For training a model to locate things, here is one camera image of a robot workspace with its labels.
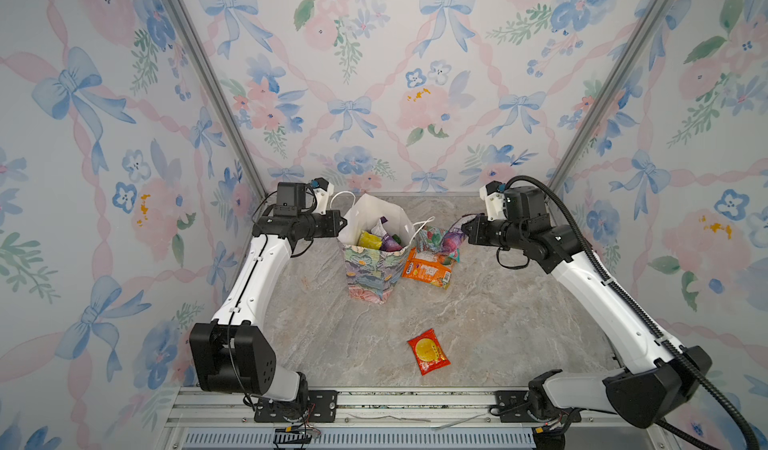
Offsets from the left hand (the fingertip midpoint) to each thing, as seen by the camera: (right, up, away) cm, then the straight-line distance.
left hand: (347, 219), depth 80 cm
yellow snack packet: (+5, -6, +10) cm, 12 cm away
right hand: (+29, -2, -5) cm, 30 cm away
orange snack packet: (+26, -16, +16) cm, 34 cm away
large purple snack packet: (+11, -7, +6) cm, 14 cm away
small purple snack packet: (+27, -6, -5) cm, 28 cm away
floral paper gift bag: (+7, -14, 0) cm, 16 cm away
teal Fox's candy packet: (+26, -7, +24) cm, 35 cm away
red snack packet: (+22, -36, +2) cm, 43 cm away
